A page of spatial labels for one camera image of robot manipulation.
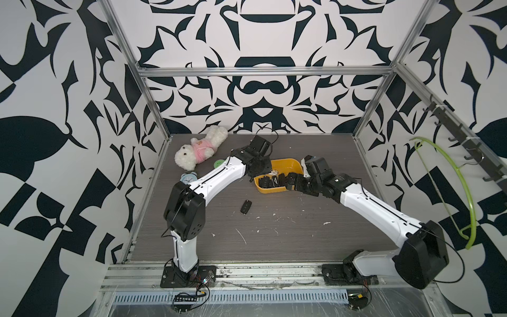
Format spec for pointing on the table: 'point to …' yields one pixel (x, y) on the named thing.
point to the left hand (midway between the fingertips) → (268, 163)
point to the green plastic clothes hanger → (472, 244)
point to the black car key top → (265, 182)
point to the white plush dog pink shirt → (197, 150)
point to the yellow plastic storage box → (282, 166)
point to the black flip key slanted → (245, 207)
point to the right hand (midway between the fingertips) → (292, 180)
